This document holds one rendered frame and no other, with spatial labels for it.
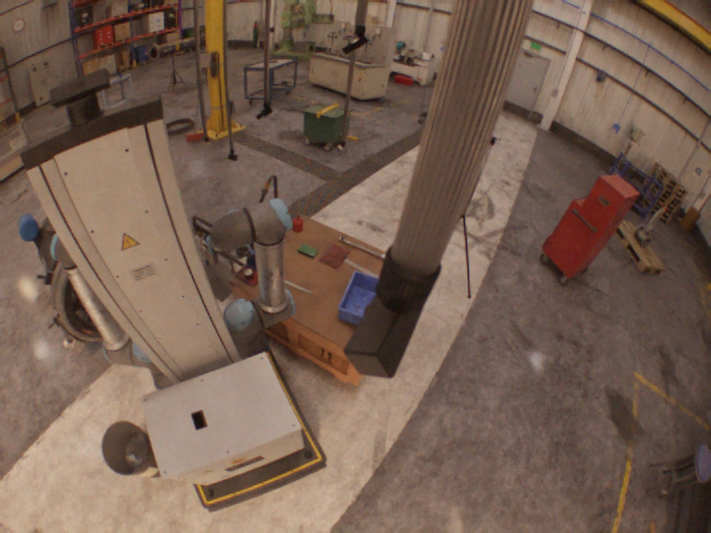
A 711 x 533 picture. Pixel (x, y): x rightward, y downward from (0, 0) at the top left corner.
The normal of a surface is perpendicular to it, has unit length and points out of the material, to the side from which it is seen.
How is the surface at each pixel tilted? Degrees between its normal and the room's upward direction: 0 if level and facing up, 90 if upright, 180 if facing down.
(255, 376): 0
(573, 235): 90
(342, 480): 0
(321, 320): 0
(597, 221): 90
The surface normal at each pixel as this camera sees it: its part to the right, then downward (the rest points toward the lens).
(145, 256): 0.50, 0.68
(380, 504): 0.12, -0.67
